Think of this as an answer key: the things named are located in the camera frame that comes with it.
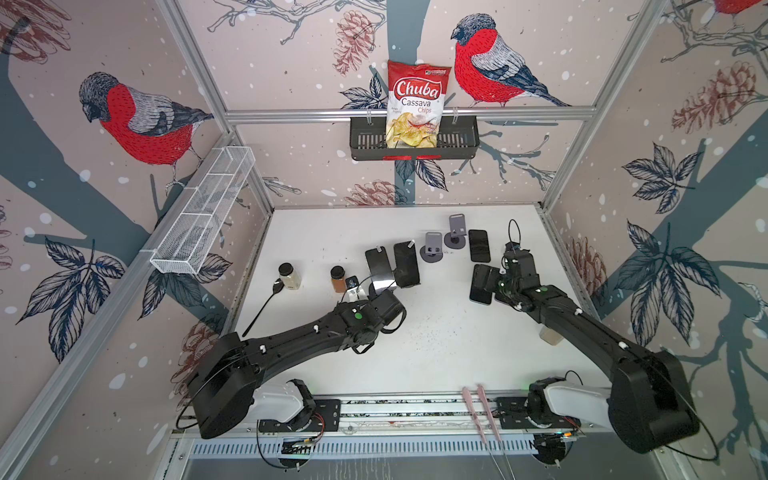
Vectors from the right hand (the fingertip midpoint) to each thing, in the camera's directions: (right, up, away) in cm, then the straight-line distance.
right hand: (485, 277), depth 88 cm
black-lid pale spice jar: (-60, -2, +5) cm, 61 cm away
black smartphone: (+4, +9, +21) cm, 23 cm away
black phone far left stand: (-32, +2, +2) cm, 32 cm away
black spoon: (-67, -5, +10) cm, 68 cm away
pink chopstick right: (-3, -31, -8) cm, 32 cm away
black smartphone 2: (-1, -5, +4) cm, 7 cm away
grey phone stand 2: (-4, +11, +22) cm, 25 cm away
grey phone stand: (-14, +7, +13) cm, 20 cm away
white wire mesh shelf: (-79, +11, -17) cm, 81 cm away
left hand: (-34, -9, -6) cm, 35 cm away
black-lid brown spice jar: (-45, +1, +2) cm, 45 cm away
